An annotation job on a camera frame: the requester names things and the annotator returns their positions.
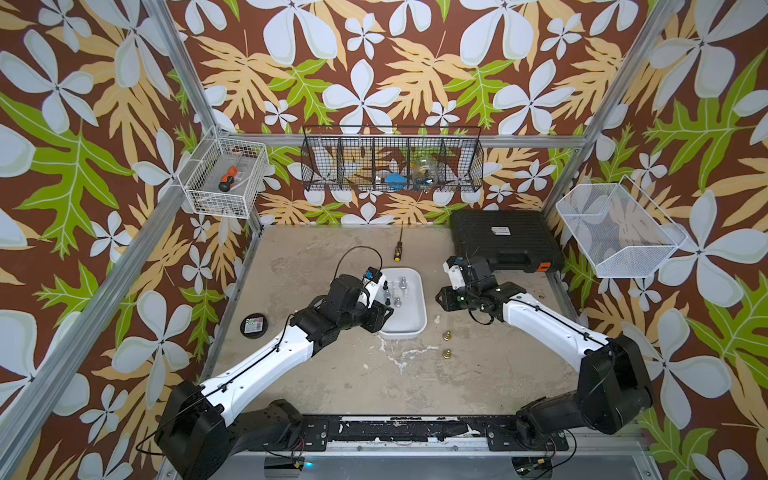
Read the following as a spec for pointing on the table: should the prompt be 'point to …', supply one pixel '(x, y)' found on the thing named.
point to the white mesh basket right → (621, 234)
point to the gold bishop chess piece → (447, 336)
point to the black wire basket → (392, 158)
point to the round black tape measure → (254, 326)
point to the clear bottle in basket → (425, 167)
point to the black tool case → (511, 241)
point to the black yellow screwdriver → (399, 245)
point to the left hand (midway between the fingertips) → (387, 303)
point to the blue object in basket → (396, 181)
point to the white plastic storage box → (405, 291)
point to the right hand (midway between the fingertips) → (439, 294)
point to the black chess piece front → (388, 302)
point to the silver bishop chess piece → (403, 284)
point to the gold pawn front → (447, 354)
